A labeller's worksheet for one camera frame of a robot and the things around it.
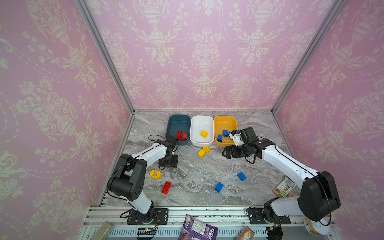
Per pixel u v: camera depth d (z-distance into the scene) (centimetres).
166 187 81
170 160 79
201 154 95
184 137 98
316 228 67
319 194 42
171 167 90
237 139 79
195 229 69
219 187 82
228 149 76
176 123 113
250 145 64
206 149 97
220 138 102
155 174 85
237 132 79
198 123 112
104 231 67
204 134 104
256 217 73
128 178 46
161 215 74
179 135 103
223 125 110
